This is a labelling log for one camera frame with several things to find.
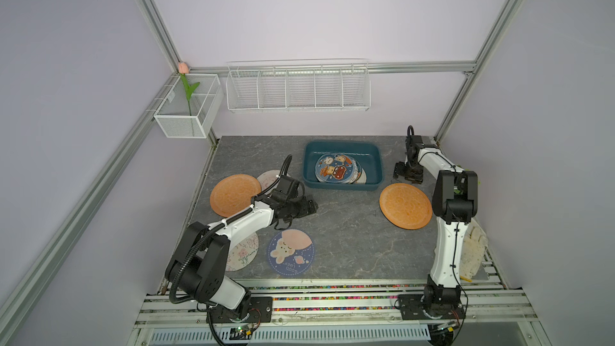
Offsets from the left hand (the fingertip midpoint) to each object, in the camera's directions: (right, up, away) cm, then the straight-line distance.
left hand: (310, 210), depth 88 cm
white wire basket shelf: (-5, +50, +9) cm, 51 cm away
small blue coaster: (+11, +15, +18) cm, 26 cm away
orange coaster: (-33, +4, +13) cm, 36 cm away
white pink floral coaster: (-24, -15, -2) cm, 29 cm away
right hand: (+41, +12, +18) cm, 47 cm away
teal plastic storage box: (+27, +21, +27) cm, 44 cm away
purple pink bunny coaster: (-7, -15, -2) cm, 16 cm away
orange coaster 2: (+39, 0, +9) cm, 40 cm away
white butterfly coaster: (+23, +10, +18) cm, 31 cm away
